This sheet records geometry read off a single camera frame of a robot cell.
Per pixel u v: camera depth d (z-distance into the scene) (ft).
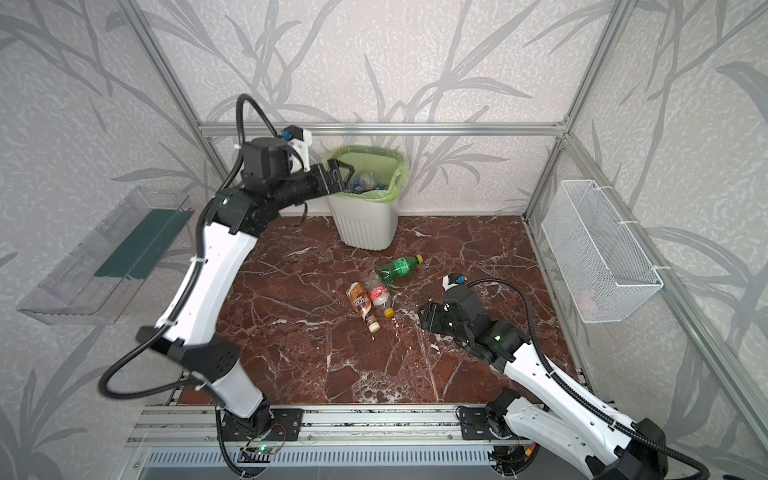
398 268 3.25
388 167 3.16
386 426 2.47
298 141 1.86
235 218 1.46
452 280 2.25
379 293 3.00
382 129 3.08
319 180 1.92
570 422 1.42
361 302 2.98
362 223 3.14
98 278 2.13
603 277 2.56
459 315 1.87
